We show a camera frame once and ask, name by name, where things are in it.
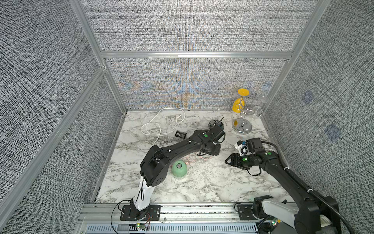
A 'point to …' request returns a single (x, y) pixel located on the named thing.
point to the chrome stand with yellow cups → (244, 106)
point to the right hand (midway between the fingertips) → (229, 159)
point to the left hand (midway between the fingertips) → (218, 151)
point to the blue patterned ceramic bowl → (214, 123)
